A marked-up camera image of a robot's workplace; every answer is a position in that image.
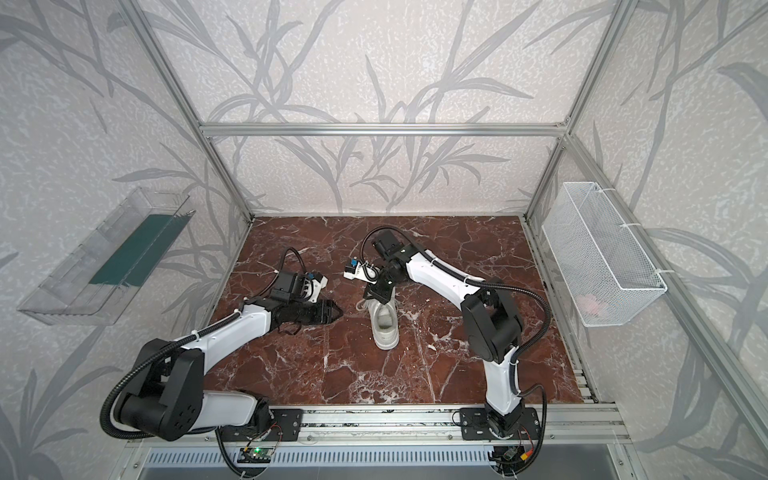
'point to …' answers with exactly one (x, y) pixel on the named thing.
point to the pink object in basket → (588, 304)
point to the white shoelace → (356, 305)
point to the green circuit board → (255, 455)
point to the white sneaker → (384, 323)
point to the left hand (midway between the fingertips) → (338, 303)
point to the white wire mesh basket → (605, 268)
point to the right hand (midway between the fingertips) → (369, 283)
